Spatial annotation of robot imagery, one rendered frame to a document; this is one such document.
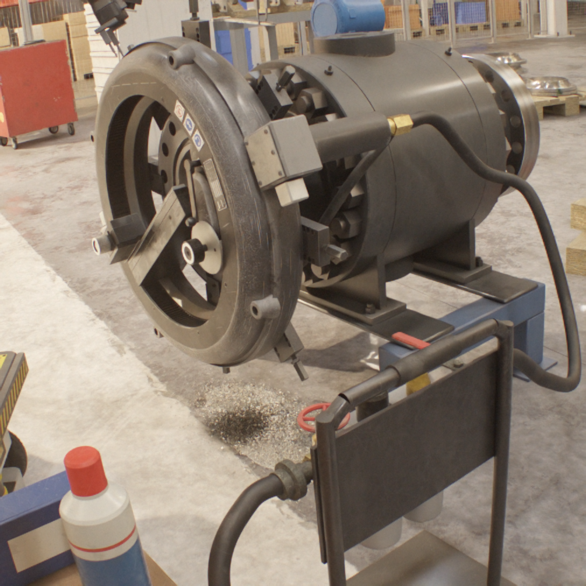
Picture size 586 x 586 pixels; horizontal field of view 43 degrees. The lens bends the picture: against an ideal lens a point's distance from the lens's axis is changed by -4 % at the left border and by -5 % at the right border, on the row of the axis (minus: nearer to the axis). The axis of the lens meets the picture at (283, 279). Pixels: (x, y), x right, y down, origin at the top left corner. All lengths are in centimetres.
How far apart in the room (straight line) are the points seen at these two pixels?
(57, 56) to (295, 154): 585
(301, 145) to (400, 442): 56
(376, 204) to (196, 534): 82
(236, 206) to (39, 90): 569
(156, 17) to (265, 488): 479
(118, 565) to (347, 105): 125
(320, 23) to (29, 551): 176
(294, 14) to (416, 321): 427
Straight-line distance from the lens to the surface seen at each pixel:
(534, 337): 216
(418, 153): 181
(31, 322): 293
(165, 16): 561
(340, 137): 144
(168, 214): 165
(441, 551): 157
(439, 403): 114
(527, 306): 209
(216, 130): 146
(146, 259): 182
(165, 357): 244
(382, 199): 174
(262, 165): 139
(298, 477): 104
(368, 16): 228
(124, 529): 70
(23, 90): 699
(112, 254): 186
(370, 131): 149
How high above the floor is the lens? 105
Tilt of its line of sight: 21 degrees down
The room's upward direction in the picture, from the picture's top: 6 degrees counter-clockwise
